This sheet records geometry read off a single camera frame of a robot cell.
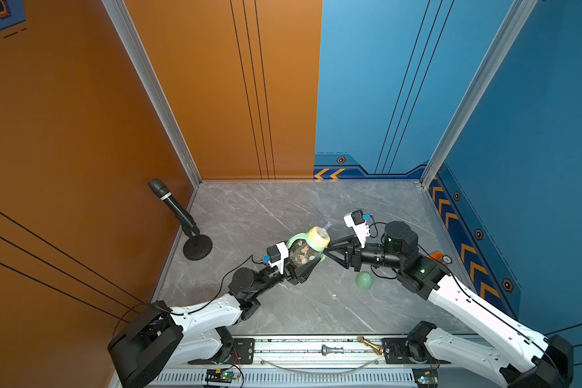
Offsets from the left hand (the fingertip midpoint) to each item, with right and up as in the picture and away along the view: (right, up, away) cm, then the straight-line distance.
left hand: (312, 247), depth 65 cm
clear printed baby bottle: (-3, -2, +1) cm, 4 cm away
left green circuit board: (-27, -39, +5) cm, 47 cm away
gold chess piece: (+21, -32, +7) cm, 39 cm away
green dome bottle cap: (+20, -15, +19) cm, 31 cm away
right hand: (+5, -1, 0) cm, 5 cm away
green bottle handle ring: (-2, +4, -4) cm, 6 cm away
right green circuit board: (+34, -39, +6) cm, 53 cm away
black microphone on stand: (-44, -5, +31) cm, 54 cm away
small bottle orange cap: (+51, -9, +29) cm, 59 cm away
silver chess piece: (+5, -32, +7) cm, 33 cm away
